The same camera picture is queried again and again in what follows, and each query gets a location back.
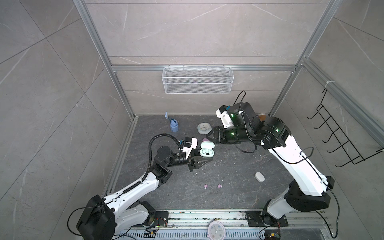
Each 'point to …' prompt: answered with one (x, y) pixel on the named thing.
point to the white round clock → (216, 230)
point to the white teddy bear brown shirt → (262, 117)
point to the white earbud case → (260, 178)
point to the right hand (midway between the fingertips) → (209, 136)
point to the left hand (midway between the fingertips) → (211, 153)
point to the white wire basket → (197, 80)
